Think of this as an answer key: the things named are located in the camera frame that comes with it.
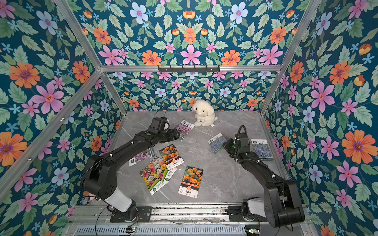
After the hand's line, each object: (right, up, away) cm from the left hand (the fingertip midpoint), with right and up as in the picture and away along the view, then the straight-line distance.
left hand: (178, 133), depth 89 cm
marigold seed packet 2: (+8, -28, -4) cm, 30 cm away
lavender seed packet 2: (+24, -6, +6) cm, 26 cm away
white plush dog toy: (+17, +13, +10) cm, 23 cm away
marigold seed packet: (-5, -16, +4) cm, 17 cm away
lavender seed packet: (+55, -11, +10) cm, 57 cm away
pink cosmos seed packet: (+2, +3, +19) cm, 20 cm away
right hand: (+28, -4, -1) cm, 29 cm away
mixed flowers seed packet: (-14, -24, -2) cm, 28 cm away
